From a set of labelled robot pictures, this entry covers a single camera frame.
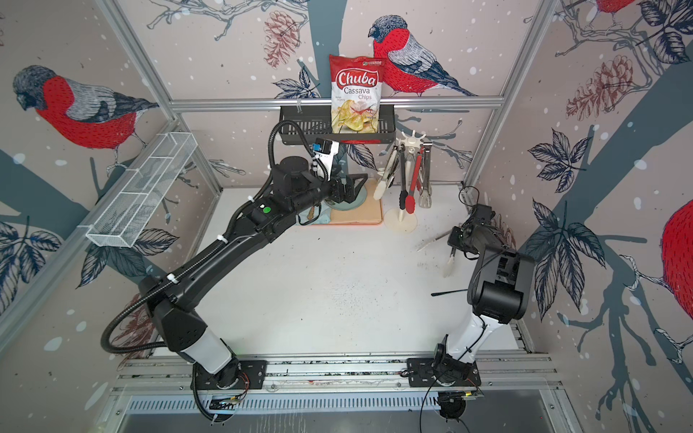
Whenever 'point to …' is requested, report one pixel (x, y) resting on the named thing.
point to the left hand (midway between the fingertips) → (358, 166)
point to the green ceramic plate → (343, 206)
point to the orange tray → (368, 213)
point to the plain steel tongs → (451, 254)
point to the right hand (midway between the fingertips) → (455, 237)
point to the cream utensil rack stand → (392, 217)
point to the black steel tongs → (403, 194)
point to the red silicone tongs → (417, 180)
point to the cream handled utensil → (425, 198)
